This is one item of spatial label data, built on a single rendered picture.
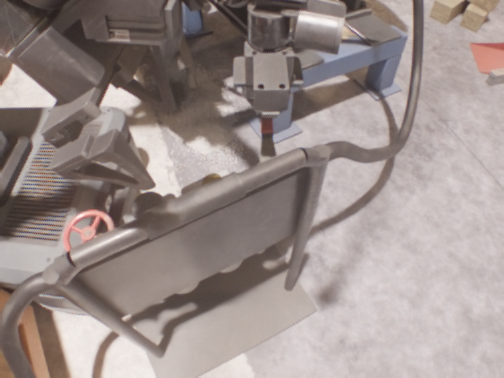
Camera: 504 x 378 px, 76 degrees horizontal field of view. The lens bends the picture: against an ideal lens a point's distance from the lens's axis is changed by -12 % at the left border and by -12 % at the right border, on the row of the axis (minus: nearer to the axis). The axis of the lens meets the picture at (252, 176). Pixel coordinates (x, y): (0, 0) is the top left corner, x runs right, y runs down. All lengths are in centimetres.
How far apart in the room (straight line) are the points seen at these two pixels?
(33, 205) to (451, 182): 120
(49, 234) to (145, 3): 67
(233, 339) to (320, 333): 21
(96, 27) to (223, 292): 79
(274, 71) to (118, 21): 26
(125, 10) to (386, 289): 91
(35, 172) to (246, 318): 63
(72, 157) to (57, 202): 60
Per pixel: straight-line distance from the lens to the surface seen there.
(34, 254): 84
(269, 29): 48
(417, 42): 105
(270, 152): 57
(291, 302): 94
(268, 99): 45
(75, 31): 28
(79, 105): 27
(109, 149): 26
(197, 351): 92
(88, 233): 50
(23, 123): 112
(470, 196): 128
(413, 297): 103
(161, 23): 24
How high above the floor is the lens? 91
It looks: 54 degrees down
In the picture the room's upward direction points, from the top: 1 degrees counter-clockwise
